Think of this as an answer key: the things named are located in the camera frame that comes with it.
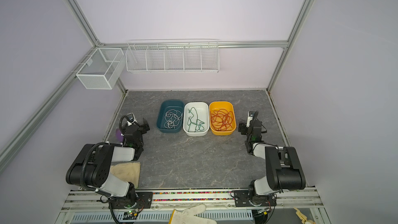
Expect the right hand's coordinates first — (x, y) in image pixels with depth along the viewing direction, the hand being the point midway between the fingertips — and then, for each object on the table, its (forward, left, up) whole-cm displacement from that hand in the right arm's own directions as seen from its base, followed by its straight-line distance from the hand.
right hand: (250, 122), depth 93 cm
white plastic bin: (+15, +29, -6) cm, 34 cm away
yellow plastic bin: (+15, +11, -3) cm, 19 cm away
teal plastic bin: (+16, +56, -2) cm, 58 cm away
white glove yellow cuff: (-46, +35, -6) cm, 59 cm away
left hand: (-1, +68, +3) cm, 68 cm away
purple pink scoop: (-7, +81, -6) cm, 82 cm away
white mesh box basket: (+28, +93, +20) cm, 99 cm away
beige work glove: (-27, +69, -6) cm, 74 cm away
